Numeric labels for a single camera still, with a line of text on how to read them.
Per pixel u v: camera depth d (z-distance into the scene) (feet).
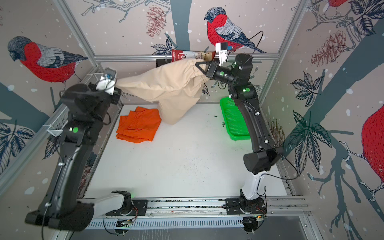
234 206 2.40
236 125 3.46
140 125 3.51
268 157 1.50
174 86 2.16
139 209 2.40
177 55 2.82
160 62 3.03
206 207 2.45
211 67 1.79
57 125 2.20
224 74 1.83
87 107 1.38
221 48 1.84
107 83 1.54
